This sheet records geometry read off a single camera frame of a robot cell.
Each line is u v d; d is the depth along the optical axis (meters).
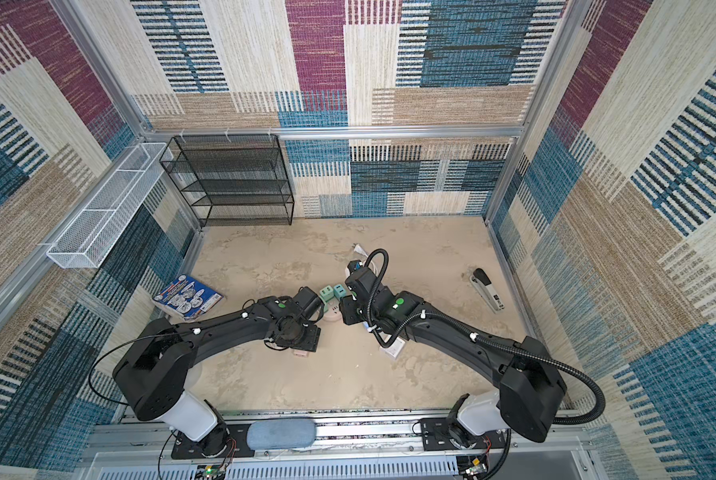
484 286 0.97
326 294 0.92
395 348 0.85
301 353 0.85
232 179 1.09
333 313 0.91
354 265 0.73
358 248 1.11
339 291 0.92
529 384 0.41
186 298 0.96
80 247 0.70
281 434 0.70
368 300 0.59
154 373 0.44
